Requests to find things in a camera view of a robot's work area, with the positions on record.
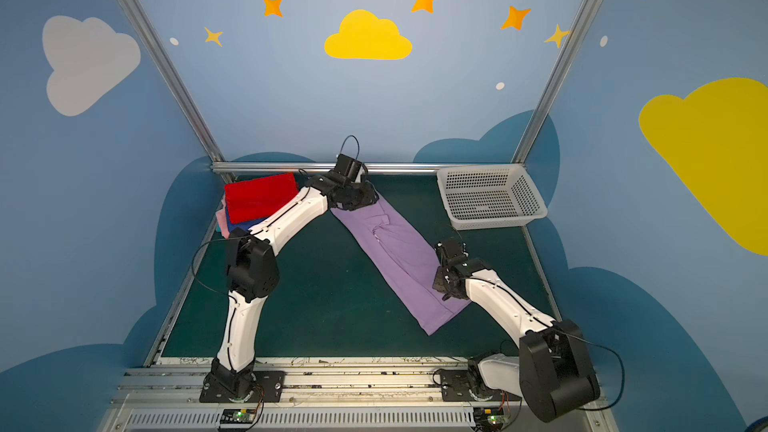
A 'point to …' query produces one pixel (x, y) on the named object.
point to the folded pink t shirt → (222, 217)
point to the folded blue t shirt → (247, 225)
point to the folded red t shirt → (256, 199)
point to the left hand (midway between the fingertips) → (376, 195)
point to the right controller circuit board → (488, 415)
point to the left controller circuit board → (237, 416)
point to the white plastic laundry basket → (479, 197)
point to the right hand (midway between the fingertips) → (449, 280)
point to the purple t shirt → (408, 263)
